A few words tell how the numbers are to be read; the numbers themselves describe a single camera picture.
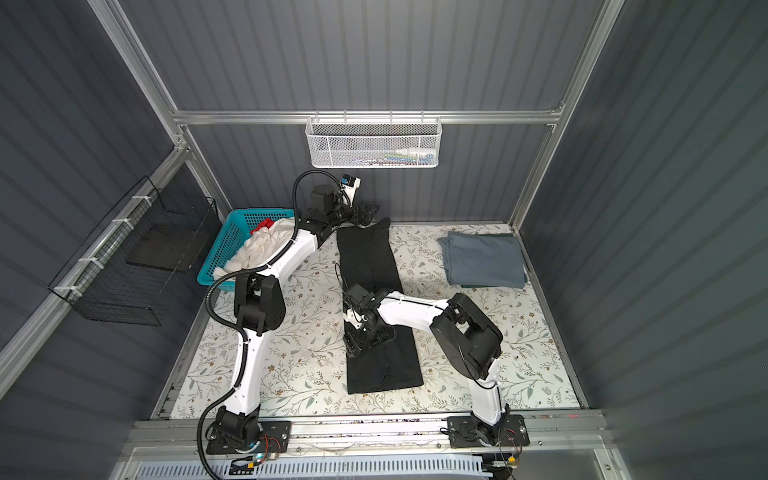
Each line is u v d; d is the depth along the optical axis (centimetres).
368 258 111
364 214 89
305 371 85
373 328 75
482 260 104
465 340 51
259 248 105
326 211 79
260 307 62
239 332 61
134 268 73
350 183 85
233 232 111
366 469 77
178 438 76
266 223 112
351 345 79
